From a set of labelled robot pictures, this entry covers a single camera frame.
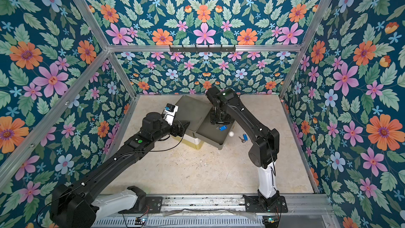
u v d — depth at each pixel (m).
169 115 0.66
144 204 0.71
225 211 0.72
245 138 0.96
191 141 0.84
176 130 0.69
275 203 0.69
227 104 0.56
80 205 0.38
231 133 0.79
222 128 0.84
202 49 0.93
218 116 0.75
